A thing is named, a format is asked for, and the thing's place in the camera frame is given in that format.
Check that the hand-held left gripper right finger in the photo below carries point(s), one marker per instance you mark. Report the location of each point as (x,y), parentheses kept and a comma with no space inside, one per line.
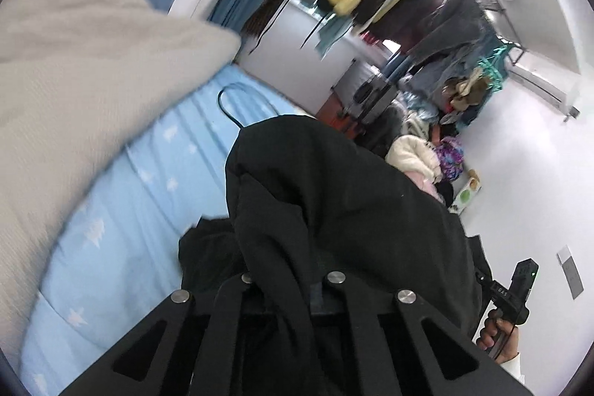
(343,298)

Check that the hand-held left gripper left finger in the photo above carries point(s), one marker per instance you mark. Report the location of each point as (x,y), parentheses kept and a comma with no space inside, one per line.
(218,321)

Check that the black puffer jacket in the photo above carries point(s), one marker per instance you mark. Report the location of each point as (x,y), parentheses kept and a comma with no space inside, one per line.
(325,201)

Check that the person's right forearm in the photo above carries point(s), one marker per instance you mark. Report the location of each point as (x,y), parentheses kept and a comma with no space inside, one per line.
(510,369)

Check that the pile of clothes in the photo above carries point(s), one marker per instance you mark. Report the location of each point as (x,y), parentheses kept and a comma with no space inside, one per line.
(445,99)

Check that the black clothes hanger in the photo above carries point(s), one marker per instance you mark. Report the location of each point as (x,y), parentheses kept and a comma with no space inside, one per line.
(227,108)

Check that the person's right hand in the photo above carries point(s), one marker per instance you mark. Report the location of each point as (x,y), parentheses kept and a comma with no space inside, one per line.
(485,336)

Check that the light blue bed sheet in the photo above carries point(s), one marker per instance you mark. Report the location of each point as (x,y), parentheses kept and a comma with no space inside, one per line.
(139,215)

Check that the purple patterned cloth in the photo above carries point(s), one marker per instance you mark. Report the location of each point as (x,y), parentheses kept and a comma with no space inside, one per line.
(449,157)

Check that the grey suitcase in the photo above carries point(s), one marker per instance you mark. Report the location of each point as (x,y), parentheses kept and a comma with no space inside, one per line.
(376,99)

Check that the white air conditioner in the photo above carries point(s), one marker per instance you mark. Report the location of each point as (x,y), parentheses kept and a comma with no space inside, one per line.
(543,87)

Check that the green clip hanger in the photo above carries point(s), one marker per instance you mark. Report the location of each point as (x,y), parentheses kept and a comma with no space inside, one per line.
(495,69)

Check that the denim jacket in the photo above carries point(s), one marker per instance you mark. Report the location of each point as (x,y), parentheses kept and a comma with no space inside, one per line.
(438,73)

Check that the light blue hanging garment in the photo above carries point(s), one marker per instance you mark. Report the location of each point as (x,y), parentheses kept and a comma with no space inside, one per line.
(332,32)

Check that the dark hanging jacket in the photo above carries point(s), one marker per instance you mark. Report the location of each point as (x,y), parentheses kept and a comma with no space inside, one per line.
(457,25)

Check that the grey blanket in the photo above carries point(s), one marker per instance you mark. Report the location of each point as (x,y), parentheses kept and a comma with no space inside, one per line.
(83,66)

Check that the wall switch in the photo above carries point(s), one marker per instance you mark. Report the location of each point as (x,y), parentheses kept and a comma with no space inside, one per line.
(571,270)

